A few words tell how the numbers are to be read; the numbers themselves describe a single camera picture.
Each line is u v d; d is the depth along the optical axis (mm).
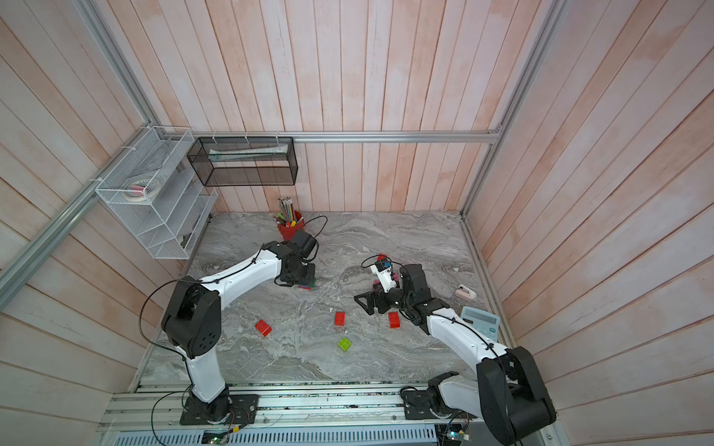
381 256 1042
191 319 483
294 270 717
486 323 854
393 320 884
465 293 949
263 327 876
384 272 749
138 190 716
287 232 1046
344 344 837
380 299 734
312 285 975
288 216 1040
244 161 1038
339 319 889
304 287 974
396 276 745
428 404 731
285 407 747
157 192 742
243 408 728
